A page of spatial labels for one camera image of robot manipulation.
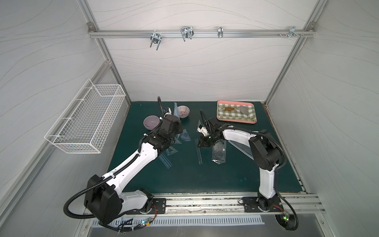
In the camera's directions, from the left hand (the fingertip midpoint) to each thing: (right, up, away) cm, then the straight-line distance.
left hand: (177, 121), depth 79 cm
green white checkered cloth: (+42, +4, +33) cm, 54 cm away
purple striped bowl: (+1, +7, +34) cm, 35 cm away
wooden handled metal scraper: (+48, +9, +36) cm, 61 cm away
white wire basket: (-43, +2, -9) cm, 44 cm away
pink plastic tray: (+46, +14, +40) cm, 63 cm away
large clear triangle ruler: (-5, -19, +14) cm, 24 cm away
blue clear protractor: (+3, -10, +22) cm, 24 cm away
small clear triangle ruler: (-2, -14, +19) cm, 24 cm away
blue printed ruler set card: (-1, +7, +4) cm, 8 cm away
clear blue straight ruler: (-9, -24, +10) cm, 28 cm away
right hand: (+12, -15, +13) cm, 23 cm away
